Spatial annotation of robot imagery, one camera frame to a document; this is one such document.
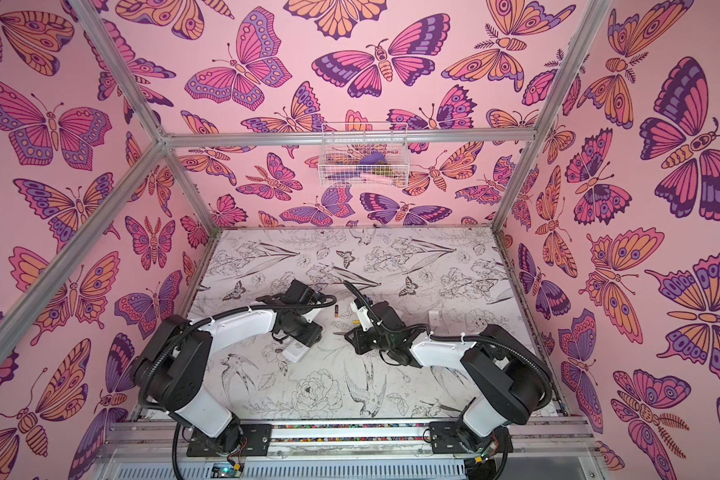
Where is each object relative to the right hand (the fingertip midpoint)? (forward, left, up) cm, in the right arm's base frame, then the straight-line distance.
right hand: (346, 333), depth 86 cm
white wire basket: (+49, -5, +27) cm, 56 cm away
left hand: (+3, +10, -5) cm, 12 cm away
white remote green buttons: (-4, +15, -3) cm, 16 cm away
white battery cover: (+8, -27, -6) cm, 29 cm away
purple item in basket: (+47, -8, +27) cm, 55 cm away
